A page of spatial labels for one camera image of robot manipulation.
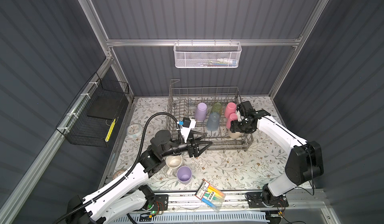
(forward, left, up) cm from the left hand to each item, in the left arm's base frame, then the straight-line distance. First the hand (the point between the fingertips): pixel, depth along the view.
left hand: (209, 139), depth 61 cm
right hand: (+17, -21, -20) cm, 34 cm away
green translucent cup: (+31, -10, -16) cm, 36 cm away
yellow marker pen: (+10, +45, -5) cm, 46 cm away
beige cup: (+13, -19, -21) cm, 31 cm away
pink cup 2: (+31, -19, -17) cm, 41 cm away
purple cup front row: (-4, +12, -31) cm, 33 cm away
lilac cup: (+30, 0, -20) cm, 36 cm away
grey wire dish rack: (+45, +11, -24) cm, 52 cm away
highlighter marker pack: (-15, -1, -30) cm, 34 cm away
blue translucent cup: (+21, -6, -18) cm, 29 cm away
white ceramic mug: (+3, +18, -31) cm, 36 cm away
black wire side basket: (+16, +58, -5) cm, 60 cm away
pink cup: (+24, -19, -17) cm, 35 cm away
